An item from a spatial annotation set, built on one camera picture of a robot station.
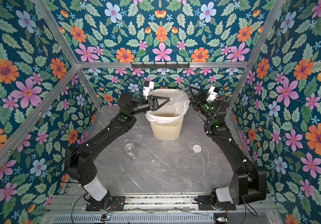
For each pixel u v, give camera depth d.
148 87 0.64
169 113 0.99
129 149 0.81
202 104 0.64
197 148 0.94
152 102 0.61
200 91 0.63
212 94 0.66
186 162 0.87
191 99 0.63
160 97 0.66
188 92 0.66
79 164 0.45
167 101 0.66
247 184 0.41
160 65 0.91
